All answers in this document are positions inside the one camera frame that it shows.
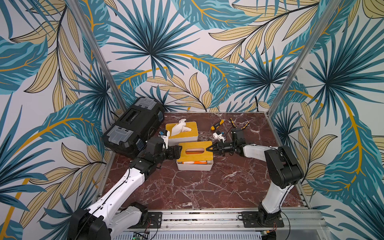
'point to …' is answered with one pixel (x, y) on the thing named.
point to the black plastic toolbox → (128, 135)
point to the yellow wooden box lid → (192, 125)
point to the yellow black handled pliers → (235, 125)
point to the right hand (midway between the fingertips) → (207, 150)
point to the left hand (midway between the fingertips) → (174, 148)
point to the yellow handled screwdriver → (213, 127)
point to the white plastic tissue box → (175, 141)
